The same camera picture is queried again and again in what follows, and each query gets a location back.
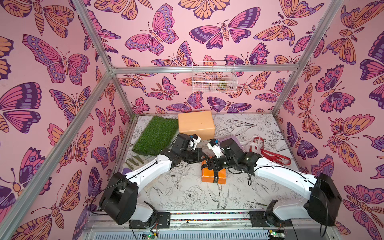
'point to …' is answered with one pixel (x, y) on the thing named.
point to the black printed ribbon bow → (215, 169)
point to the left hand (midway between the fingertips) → (209, 156)
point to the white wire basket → (214, 77)
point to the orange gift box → (208, 175)
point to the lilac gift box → (234, 137)
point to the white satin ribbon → (255, 148)
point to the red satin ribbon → (259, 146)
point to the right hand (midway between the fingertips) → (207, 161)
